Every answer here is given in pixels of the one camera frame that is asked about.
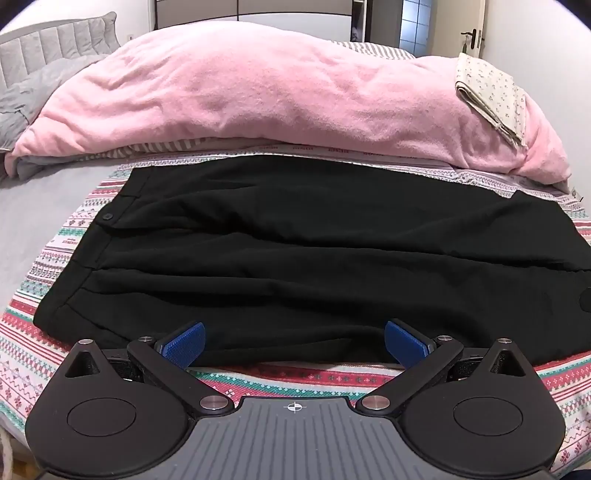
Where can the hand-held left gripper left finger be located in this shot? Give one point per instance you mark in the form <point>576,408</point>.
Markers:
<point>182,345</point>

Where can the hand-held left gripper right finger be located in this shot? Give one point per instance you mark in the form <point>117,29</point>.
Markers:
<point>406,344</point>

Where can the black pants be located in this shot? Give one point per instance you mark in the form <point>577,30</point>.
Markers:
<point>295,258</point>

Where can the patterned striped bed cover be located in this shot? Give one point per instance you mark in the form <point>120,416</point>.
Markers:
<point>27,350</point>

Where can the grey bed sheet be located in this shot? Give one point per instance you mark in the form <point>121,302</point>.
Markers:
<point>27,221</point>

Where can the folded cream floral cloth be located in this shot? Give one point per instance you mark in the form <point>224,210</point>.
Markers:
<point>494,92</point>

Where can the pink fleece blanket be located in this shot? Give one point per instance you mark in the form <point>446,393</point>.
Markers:
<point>277,92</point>

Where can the grey duvet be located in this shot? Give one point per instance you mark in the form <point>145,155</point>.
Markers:
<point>27,97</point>

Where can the blue glass panel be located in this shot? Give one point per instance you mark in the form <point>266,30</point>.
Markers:
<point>415,27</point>

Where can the cream door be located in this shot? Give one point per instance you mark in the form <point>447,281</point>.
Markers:
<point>484,27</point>

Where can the grey padded headboard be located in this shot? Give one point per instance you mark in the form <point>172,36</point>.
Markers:
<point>46,46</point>

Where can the white wardrobe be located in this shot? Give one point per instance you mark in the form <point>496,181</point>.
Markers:
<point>277,21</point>

